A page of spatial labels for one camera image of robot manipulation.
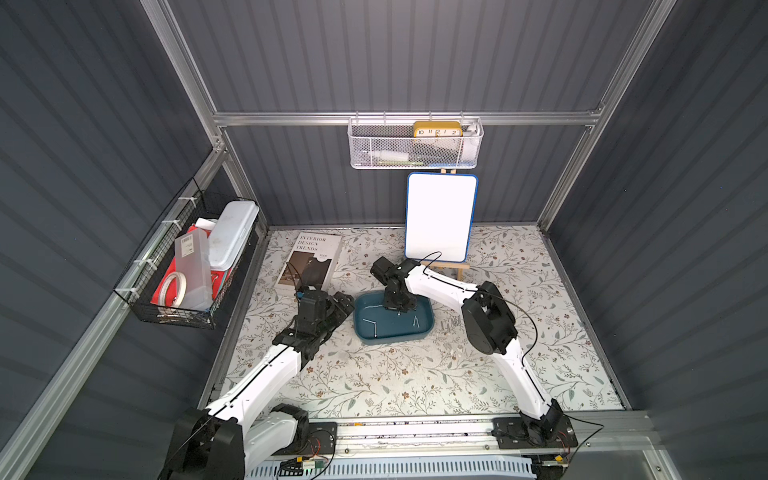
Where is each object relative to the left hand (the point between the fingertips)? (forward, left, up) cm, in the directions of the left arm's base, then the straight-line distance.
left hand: (347, 305), depth 85 cm
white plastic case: (+12, +28, +22) cm, 37 cm away
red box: (-3, +28, +18) cm, 33 cm away
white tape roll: (-9, +32, +22) cm, 40 cm away
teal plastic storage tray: (0, -7, -12) cm, 14 cm away
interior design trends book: (+30, +13, -8) cm, 33 cm away
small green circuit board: (-36, +4, -11) cm, 38 cm away
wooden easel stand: (+19, -32, -6) cm, 38 cm away
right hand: (+7, -16, -11) cm, 20 cm away
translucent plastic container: (0, +33, +21) cm, 40 cm away
